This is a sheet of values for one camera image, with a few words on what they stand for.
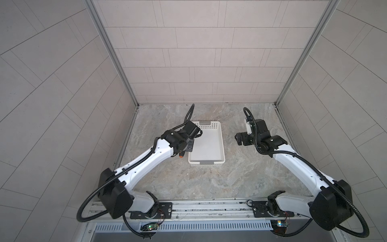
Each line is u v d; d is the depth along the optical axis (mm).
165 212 708
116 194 377
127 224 655
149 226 653
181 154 733
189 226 1051
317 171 434
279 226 679
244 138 723
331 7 713
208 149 913
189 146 681
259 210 708
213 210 727
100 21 758
